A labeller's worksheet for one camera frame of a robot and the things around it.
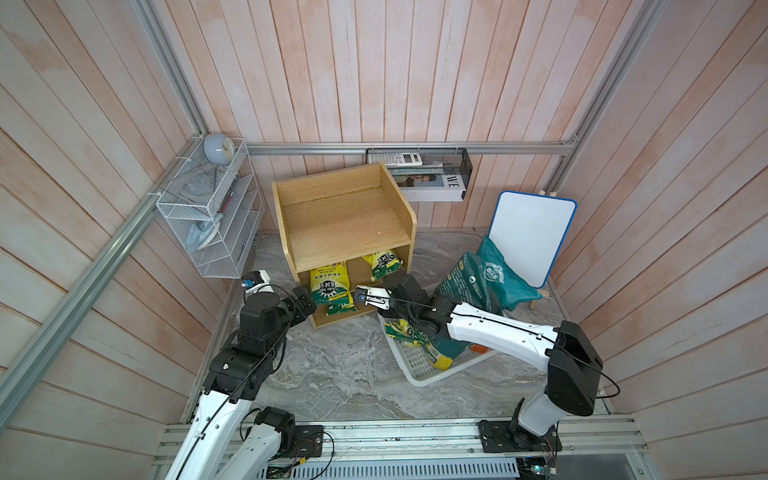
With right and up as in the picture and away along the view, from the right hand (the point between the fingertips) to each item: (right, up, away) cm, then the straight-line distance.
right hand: (384, 281), depth 83 cm
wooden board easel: (+51, -8, +15) cm, 54 cm away
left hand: (-22, -3, -11) cm, 25 cm away
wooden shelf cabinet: (-10, +13, -6) cm, 18 cm away
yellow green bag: (+5, -14, -1) cm, 15 cm away
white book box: (+15, +31, +12) cm, 37 cm away
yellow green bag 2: (0, +5, +2) cm, 5 cm away
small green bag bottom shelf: (-13, -7, +3) cm, 15 cm away
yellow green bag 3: (-15, -1, -3) cm, 15 cm away
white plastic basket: (+9, -23, -5) cm, 25 cm away
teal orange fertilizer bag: (+31, 0, -9) cm, 32 cm away
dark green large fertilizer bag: (+20, +1, -11) cm, 23 cm away
